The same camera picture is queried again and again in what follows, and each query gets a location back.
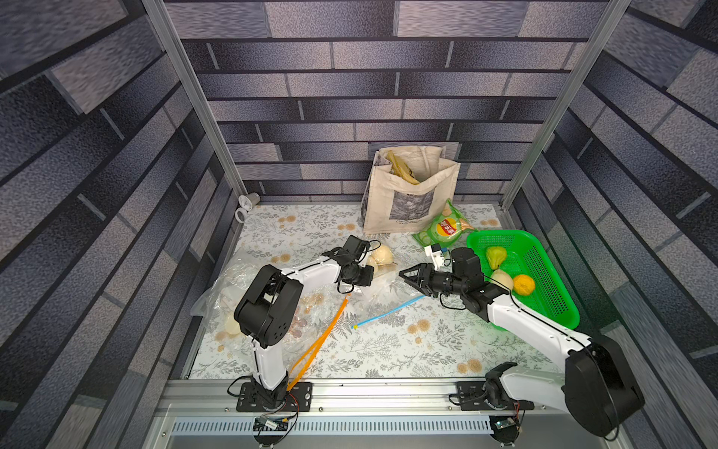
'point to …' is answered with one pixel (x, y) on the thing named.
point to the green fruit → (496, 254)
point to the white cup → (246, 203)
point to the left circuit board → (264, 423)
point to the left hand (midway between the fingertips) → (373, 276)
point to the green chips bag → (446, 228)
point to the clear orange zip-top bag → (324, 308)
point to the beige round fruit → (503, 278)
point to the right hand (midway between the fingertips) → (399, 275)
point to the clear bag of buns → (390, 287)
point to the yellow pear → (524, 284)
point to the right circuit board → (509, 422)
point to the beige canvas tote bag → (392, 204)
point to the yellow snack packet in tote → (401, 169)
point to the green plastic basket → (526, 254)
